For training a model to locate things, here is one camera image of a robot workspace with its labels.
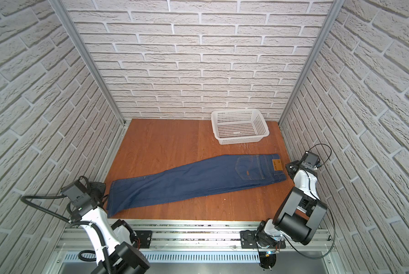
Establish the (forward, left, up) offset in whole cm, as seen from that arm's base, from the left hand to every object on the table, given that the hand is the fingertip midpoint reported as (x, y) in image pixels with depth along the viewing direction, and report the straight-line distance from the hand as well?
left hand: (98, 182), depth 77 cm
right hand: (+7, -96, -3) cm, 96 cm away
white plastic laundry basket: (+45, -75, -11) cm, 88 cm away
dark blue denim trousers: (+5, -40, -14) cm, 43 cm away
